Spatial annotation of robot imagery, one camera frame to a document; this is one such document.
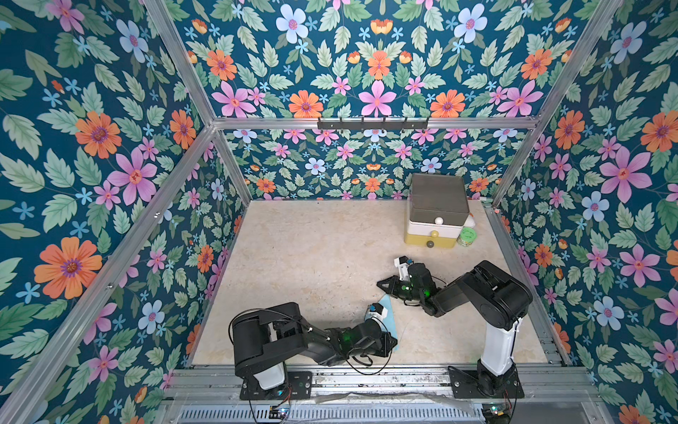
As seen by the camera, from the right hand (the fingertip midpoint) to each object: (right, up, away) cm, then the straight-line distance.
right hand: (380, 287), depth 94 cm
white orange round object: (+39, +24, +14) cm, 48 cm away
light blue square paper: (+2, -9, -8) cm, 12 cm away
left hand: (+5, -16, -14) cm, 21 cm away
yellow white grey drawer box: (+20, +28, -5) cm, 35 cm away
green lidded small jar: (+35, +18, +8) cm, 40 cm away
